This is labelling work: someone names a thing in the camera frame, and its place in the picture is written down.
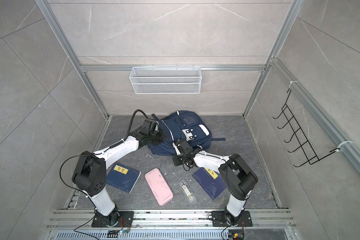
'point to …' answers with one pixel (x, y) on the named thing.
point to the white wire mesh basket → (167, 79)
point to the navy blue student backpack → (181, 125)
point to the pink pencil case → (159, 186)
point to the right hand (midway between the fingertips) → (174, 158)
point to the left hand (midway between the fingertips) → (169, 132)
